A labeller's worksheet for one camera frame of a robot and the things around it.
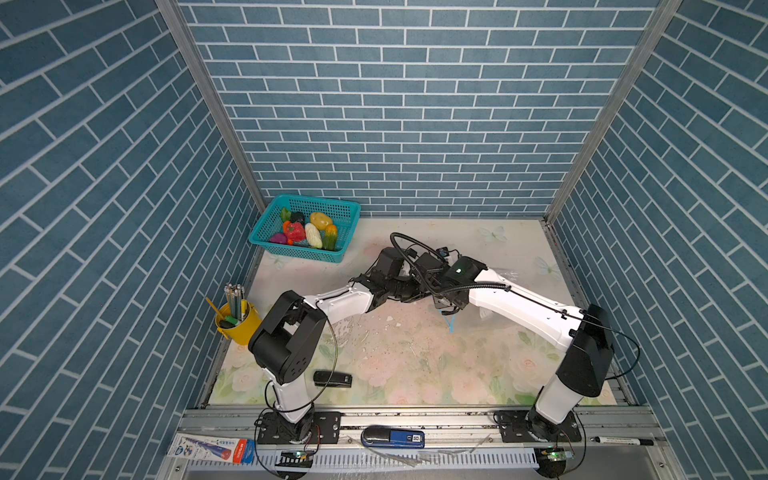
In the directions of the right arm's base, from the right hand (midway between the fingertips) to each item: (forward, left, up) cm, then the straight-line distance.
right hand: (446, 290), depth 82 cm
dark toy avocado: (+35, +56, -9) cm, 67 cm away
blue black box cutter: (-34, +14, -10) cm, 38 cm away
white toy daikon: (+27, +48, -11) cm, 56 cm away
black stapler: (-21, +29, -14) cm, 39 cm away
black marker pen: (-30, -46, -16) cm, 57 cm away
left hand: (+1, +2, -2) cm, 3 cm away
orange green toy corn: (+27, +42, -11) cm, 51 cm away
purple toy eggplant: (+24, +60, -9) cm, 65 cm away
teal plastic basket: (+33, +64, -9) cm, 73 cm away
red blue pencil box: (-40, +50, -13) cm, 65 cm away
